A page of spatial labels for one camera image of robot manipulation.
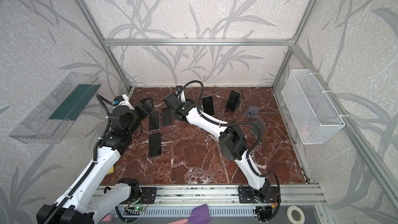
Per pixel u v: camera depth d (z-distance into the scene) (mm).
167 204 723
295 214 691
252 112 1021
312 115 620
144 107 668
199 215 682
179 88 768
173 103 677
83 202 408
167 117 1019
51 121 654
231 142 530
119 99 642
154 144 940
